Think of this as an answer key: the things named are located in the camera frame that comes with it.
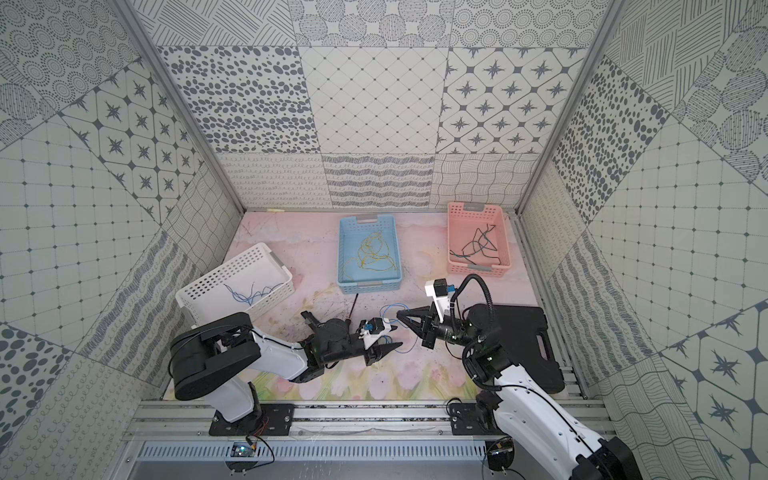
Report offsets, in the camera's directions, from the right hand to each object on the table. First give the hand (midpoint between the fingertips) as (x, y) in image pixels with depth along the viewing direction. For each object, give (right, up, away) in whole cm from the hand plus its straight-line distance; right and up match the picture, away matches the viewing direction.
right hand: (399, 317), depth 70 cm
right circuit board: (+25, -34, +2) cm, 42 cm away
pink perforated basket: (+24, +23, +40) cm, 52 cm away
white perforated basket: (-49, +4, +26) cm, 56 cm away
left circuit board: (-39, -33, +1) cm, 50 cm away
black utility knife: (-28, -6, +22) cm, 36 cm away
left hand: (+1, -8, +5) cm, 9 cm away
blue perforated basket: (-17, +6, +30) cm, 35 cm away
